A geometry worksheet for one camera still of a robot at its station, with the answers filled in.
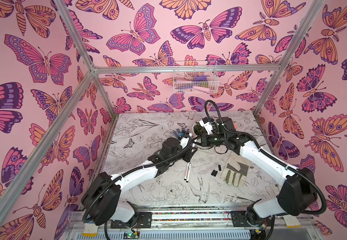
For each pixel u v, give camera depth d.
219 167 0.92
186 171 0.90
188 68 0.92
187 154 0.69
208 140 0.70
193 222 0.73
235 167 0.91
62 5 0.69
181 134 0.69
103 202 0.42
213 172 0.90
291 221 0.73
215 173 0.90
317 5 0.69
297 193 0.41
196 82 0.93
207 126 0.73
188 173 0.88
